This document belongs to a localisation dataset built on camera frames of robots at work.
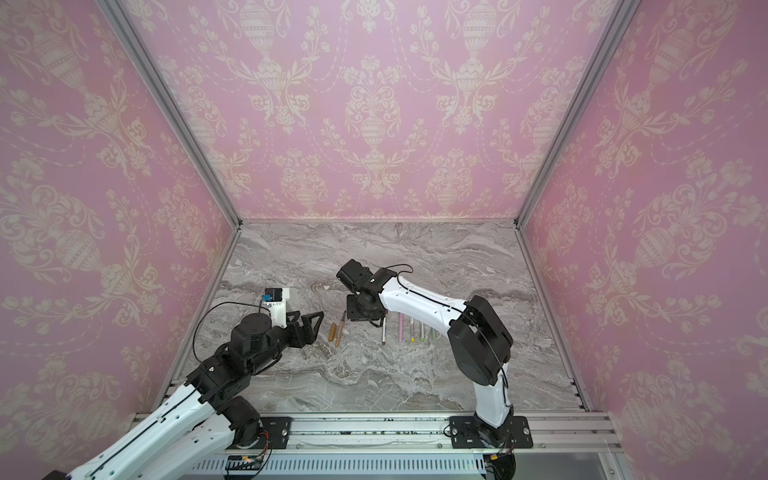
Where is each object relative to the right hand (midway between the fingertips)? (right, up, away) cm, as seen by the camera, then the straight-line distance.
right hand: (357, 314), depth 86 cm
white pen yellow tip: (+16, -7, +4) cm, 18 cm away
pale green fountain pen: (+23, -7, +4) cm, 24 cm away
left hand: (-10, +2, -11) cm, 15 cm away
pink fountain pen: (+13, -5, +6) cm, 15 cm away
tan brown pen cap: (-9, -7, +5) cm, 12 cm away
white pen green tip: (+19, -8, +4) cm, 21 cm away
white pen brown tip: (+8, +1, -17) cm, 19 cm away
